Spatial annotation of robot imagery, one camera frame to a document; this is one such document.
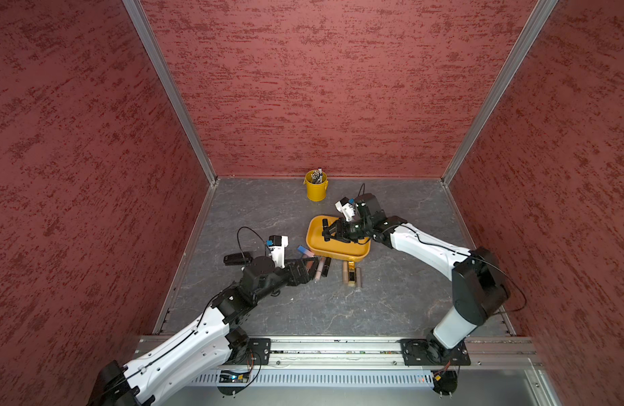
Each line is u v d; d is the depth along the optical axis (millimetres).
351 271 897
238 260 947
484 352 758
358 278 887
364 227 695
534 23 731
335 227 793
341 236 731
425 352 719
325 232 828
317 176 997
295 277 654
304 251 945
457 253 493
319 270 898
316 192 1099
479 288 456
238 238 979
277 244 673
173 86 877
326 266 912
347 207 800
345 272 895
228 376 719
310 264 924
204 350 584
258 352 742
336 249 937
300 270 647
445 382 715
